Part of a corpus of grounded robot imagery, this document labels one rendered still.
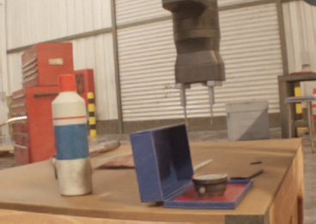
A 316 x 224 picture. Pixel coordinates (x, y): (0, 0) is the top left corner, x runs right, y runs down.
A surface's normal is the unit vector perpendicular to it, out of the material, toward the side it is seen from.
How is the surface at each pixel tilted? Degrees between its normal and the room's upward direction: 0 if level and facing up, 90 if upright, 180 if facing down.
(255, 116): 90
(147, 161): 90
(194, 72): 90
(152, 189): 90
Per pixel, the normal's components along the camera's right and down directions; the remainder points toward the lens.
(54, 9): -0.48, 0.04
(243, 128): 0.02, 0.00
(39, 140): 0.51, -0.04
